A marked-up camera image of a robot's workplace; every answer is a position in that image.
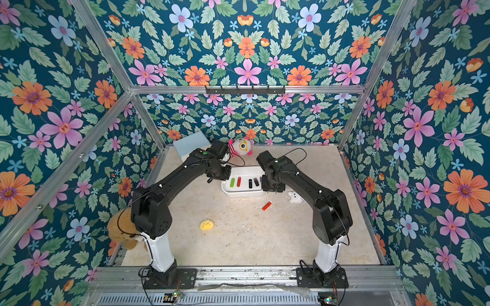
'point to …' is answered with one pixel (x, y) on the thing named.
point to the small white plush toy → (294, 197)
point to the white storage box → (244, 181)
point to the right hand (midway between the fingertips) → (270, 187)
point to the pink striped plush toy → (240, 146)
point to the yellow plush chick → (207, 224)
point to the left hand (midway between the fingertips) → (230, 174)
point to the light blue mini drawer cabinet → (184, 146)
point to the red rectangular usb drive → (267, 206)
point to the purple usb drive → (261, 179)
